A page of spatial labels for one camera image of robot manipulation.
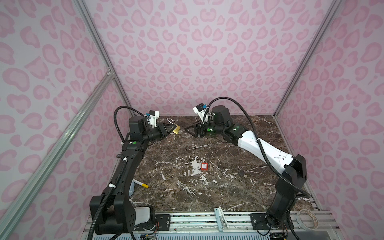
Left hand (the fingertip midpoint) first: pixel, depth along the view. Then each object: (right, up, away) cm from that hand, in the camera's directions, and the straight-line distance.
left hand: (175, 124), depth 74 cm
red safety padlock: (+15, -25, +16) cm, 33 cm away
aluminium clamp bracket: (+22, -46, -2) cm, 51 cm away
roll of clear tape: (+61, -47, -2) cm, 76 cm away
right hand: (+7, -1, -1) cm, 7 cm away
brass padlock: (0, -3, +1) cm, 3 cm away
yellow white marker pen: (-23, -33, +12) cm, 42 cm away
